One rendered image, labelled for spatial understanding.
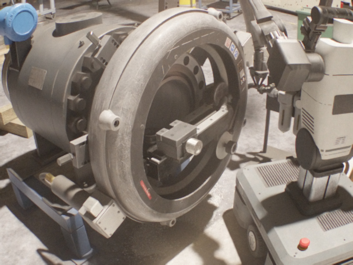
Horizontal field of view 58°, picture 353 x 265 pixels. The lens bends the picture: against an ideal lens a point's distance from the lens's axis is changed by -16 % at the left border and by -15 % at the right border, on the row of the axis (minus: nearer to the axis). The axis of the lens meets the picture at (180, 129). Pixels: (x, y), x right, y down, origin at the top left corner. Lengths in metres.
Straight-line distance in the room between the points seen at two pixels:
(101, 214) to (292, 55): 0.71
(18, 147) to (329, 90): 2.04
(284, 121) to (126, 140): 1.15
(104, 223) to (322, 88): 0.78
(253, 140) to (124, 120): 1.49
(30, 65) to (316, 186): 1.24
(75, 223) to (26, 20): 0.86
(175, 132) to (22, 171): 0.93
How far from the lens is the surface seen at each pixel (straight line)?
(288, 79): 1.04
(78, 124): 1.26
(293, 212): 1.40
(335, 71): 1.13
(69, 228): 1.45
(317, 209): 1.39
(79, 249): 1.54
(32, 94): 1.46
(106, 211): 1.05
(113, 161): 0.98
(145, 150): 1.10
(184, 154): 1.05
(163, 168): 1.09
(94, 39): 0.98
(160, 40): 0.99
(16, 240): 1.77
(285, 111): 1.92
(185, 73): 1.30
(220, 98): 1.38
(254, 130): 2.46
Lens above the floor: 1.16
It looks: 28 degrees down
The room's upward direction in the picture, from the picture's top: 1 degrees counter-clockwise
